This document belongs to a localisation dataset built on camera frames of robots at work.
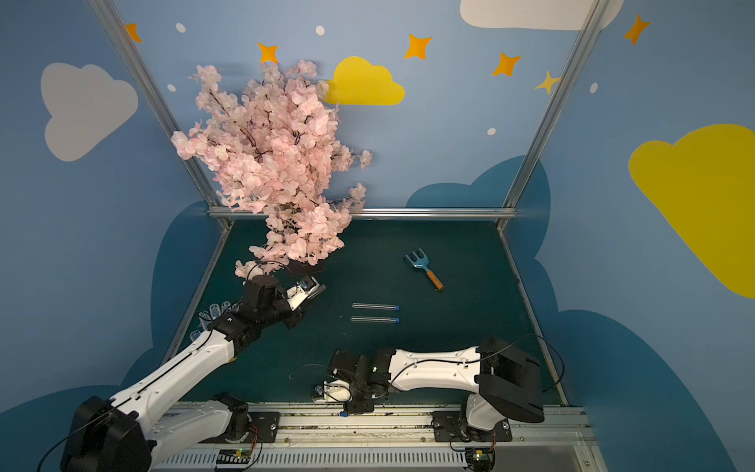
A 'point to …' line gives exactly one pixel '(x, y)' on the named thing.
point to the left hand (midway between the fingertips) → (307, 292)
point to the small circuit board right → (480, 456)
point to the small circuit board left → (234, 456)
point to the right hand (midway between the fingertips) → (351, 393)
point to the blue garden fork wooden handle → (421, 262)
